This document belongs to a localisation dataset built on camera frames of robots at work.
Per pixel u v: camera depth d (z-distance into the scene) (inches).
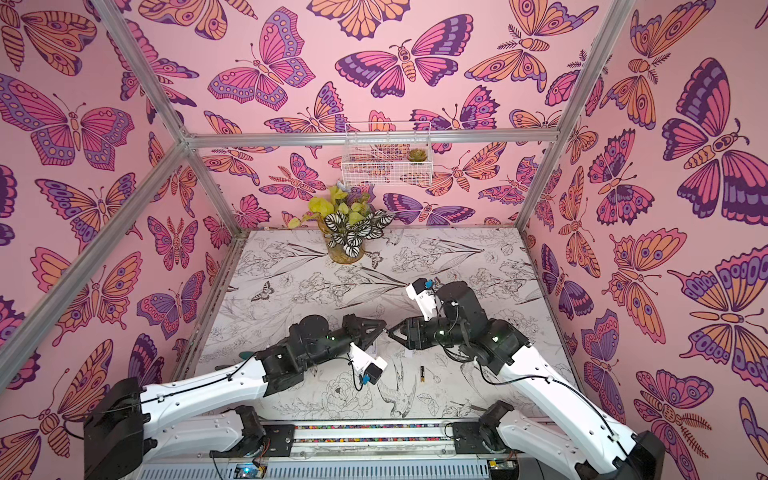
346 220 36.1
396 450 28.7
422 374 32.9
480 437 25.7
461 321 20.5
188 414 18.1
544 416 17.9
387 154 37.5
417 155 36.4
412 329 23.8
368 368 24.1
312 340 21.9
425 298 25.1
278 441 28.9
